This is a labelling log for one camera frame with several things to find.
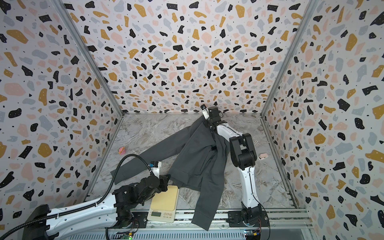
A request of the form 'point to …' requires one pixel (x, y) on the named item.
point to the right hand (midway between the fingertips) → (206, 112)
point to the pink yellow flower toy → (122, 150)
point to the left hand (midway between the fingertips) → (172, 176)
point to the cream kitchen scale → (163, 205)
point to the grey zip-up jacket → (196, 162)
